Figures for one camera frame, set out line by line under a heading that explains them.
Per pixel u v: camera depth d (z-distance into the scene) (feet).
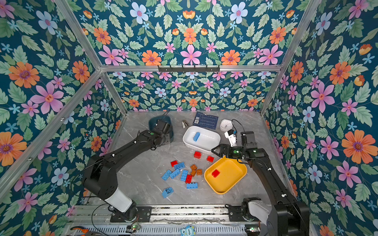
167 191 2.57
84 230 2.26
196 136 3.35
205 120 3.67
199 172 2.84
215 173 2.83
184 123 3.62
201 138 3.34
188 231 2.23
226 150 2.25
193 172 2.82
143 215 2.41
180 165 2.97
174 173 2.81
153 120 3.57
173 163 2.99
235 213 2.41
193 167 2.90
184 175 2.82
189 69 3.00
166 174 2.85
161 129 2.27
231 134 2.36
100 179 1.47
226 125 3.53
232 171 2.83
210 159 3.07
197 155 3.08
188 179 2.75
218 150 2.39
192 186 2.65
